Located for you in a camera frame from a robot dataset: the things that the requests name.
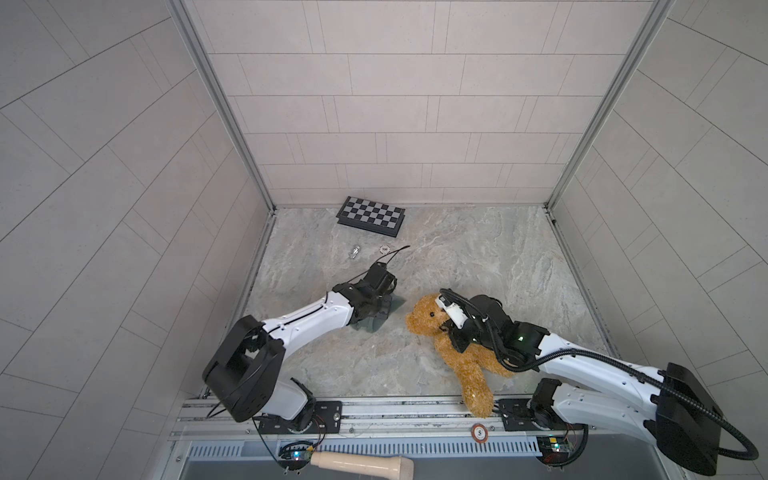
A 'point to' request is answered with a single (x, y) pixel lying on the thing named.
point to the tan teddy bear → (473, 368)
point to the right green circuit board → (555, 449)
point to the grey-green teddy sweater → (382, 310)
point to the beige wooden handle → (398, 467)
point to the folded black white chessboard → (371, 216)
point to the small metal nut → (384, 249)
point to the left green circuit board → (294, 457)
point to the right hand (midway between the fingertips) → (437, 328)
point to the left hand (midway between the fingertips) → (389, 301)
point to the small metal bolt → (356, 250)
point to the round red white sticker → (479, 433)
